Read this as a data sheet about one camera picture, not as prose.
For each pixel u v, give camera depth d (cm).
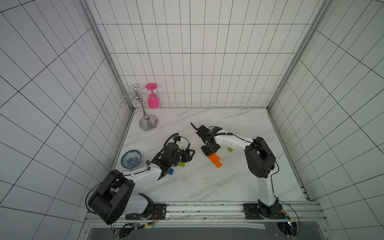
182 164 89
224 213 73
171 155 67
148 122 110
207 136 68
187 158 76
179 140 78
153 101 102
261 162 51
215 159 90
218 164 89
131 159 90
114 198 42
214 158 90
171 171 85
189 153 78
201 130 77
